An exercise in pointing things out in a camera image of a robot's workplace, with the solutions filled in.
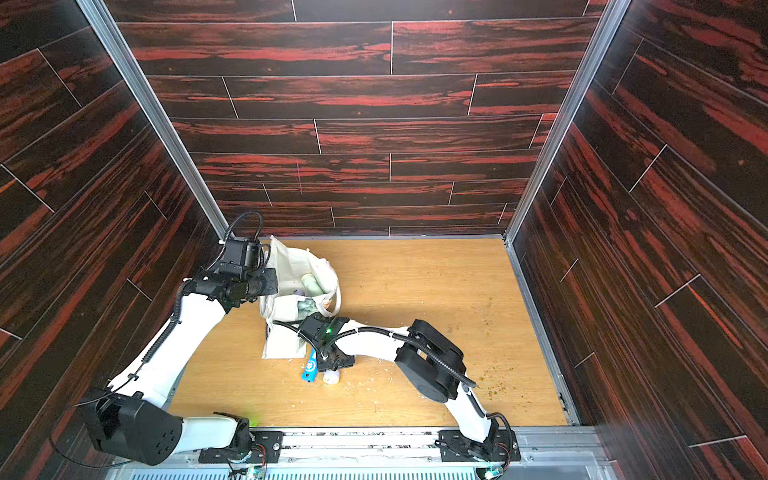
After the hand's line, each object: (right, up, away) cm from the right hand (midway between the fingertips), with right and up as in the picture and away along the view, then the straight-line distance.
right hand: (335, 358), depth 89 cm
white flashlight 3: (-13, +20, +6) cm, 24 cm away
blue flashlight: (-6, -2, -5) cm, 8 cm away
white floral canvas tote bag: (-13, +16, -11) cm, 24 cm away
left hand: (-16, +25, -8) cm, 30 cm away
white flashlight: (0, -3, -7) cm, 8 cm away
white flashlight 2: (-9, +22, +6) cm, 24 cm away
